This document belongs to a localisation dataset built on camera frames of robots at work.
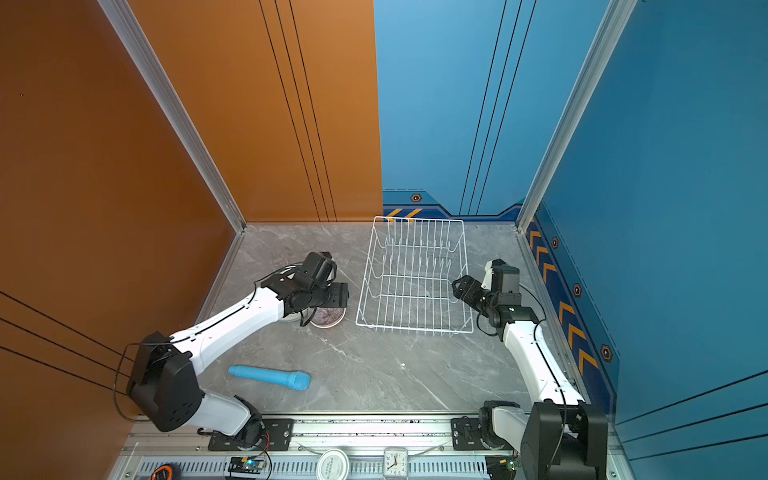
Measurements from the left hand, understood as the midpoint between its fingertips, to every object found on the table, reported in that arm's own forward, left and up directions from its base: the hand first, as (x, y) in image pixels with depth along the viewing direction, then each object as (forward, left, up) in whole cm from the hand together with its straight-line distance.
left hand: (339, 291), depth 86 cm
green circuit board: (-40, +19, -14) cm, 47 cm away
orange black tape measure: (-42, +35, -11) cm, 55 cm away
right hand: (+1, -35, +2) cm, 35 cm away
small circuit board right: (-40, -42, -13) cm, 60 cm away
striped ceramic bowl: (-3, +5, -10) cm, 12 cm away
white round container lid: (-40, -3, -7) cm, 41 cm away
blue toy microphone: (-22, +10, -9) cm, 26 cm away
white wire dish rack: (+10, -21, -10) cm, 25 cm away
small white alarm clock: (-40, -17, -11) cm, 44 cm away
